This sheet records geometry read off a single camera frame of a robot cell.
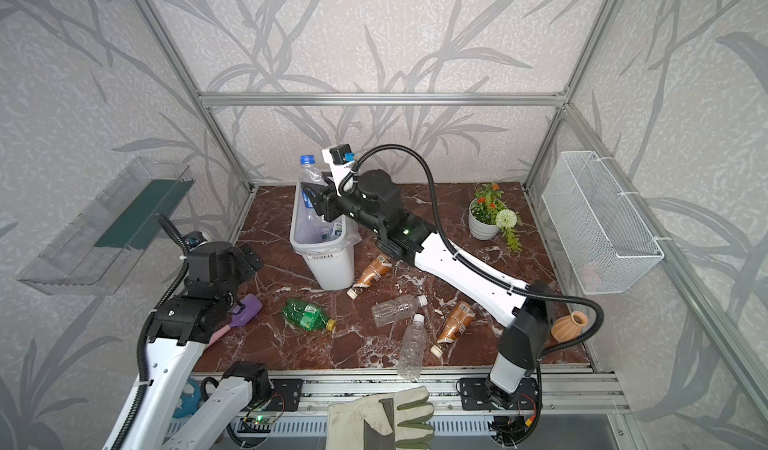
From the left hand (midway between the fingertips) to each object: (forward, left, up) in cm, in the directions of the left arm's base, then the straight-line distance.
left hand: (243, 248), depth 72 cm
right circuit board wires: (-34, -67, -28) cm, 80 cm away
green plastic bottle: (-9, -13, -23) cm, 28 cm away
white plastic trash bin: (+1, -19, -13) cm, 24 cm away
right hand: (+7, -21, +19) cm, 29 cm away
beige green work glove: (-33, -37, -23) cm, 55 cm away
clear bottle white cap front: (-18, -42, -19) cm, 49 cm away
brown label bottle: (+5, -31, -20) cm, 38 cm away
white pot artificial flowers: (+21, -66, -12) cm, 70 cm away
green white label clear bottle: (+16, -19, -14) cm, 28 cm away
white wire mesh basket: (-4, -82, +10) cm, 82 cm away
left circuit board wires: (-32, -6, -23) cm, 40 cm away
